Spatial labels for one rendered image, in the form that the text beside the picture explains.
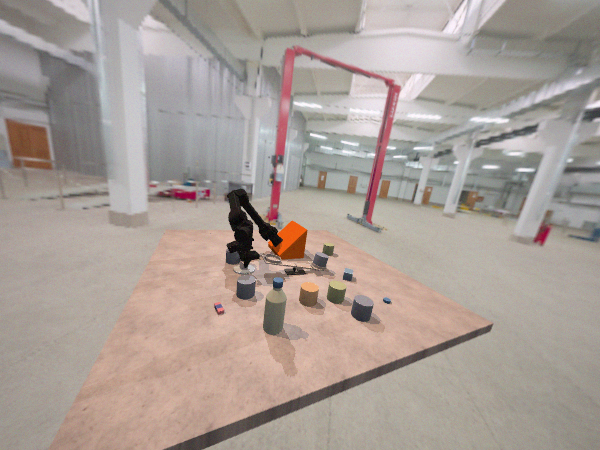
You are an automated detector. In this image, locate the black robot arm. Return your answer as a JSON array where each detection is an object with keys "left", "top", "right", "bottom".
[{"left": 227, "top": 189, "right": 283, "bottom": 253}]

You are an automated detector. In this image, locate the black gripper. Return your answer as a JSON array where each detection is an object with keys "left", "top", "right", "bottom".
[{"left": 236, "top": 236, "right": 260, "bottom": 268}]

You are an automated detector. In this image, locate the olive-yellow cylinder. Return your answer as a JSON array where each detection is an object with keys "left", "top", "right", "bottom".
[
  {"left": 322, "top": 243, "right": 334, "bottom": 256},
  {"left": 327, "top": 281, "right": 346, "bottom": 304}
]

